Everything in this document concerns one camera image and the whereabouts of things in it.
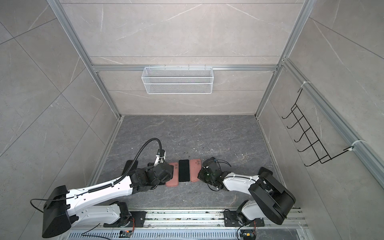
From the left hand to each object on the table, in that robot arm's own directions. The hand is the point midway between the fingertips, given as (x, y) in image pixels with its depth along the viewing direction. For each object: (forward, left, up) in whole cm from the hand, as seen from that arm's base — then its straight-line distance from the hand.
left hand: (167, 163), depth 79 cm
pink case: (+3, -16, -11) cm, 20 cm away
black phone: (-2, -9, -13) cm, 15 cm away
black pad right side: (0, -58, -13) cm, 60 cm away
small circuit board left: (-29, +20, -13) cm, 38 cm away
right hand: (-1, -17, -13) cm, 21 cm away
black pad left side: (+6, +27, -13) cm, 31 cm away
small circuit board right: (-33, -40, -13) cm, 54 cm away
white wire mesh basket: (+54, -6, +17) cm, 56 cm away
